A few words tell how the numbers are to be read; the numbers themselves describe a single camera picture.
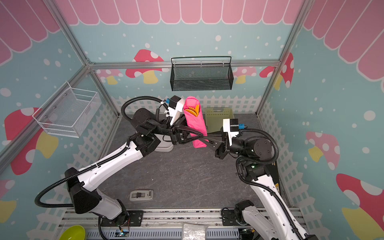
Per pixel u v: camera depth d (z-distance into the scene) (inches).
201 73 36.1
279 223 15.6
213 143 19.9
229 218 28.8
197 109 16.0
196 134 17.7
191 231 26.9
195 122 17.5
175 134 17.8
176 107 16.9
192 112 16.3
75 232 26.9
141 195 31.2
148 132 19.0
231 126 16.7
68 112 32.5
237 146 19.3
